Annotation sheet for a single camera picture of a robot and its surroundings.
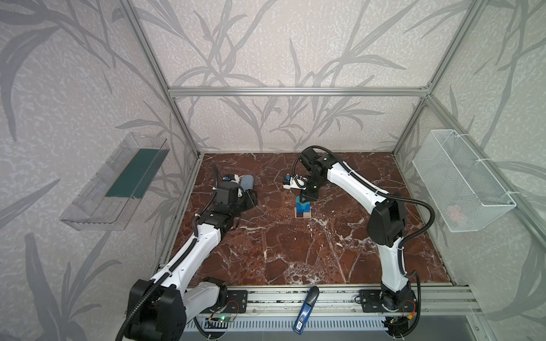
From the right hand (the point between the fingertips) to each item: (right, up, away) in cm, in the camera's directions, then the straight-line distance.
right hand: (303, 188), depth 90 cm
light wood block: (+2, -13, +4) cm, 13 cm away
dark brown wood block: (-2, -12, +4) cm, 13 cm away
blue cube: (-2, -9, +3) cm, 10 cm away
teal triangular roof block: (0, -6, -3) cm, 7 cm away
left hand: (-19, +1, -7) cm, 20 cm away
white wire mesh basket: (+46, +1, -27) cm, 54 cm away
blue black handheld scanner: (-1, -38, -21) cm, 44 cm away
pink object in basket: (+51, -7, -16) cm, 54 cm away
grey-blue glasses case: (-27, +2, +15) cm, 31 cm away
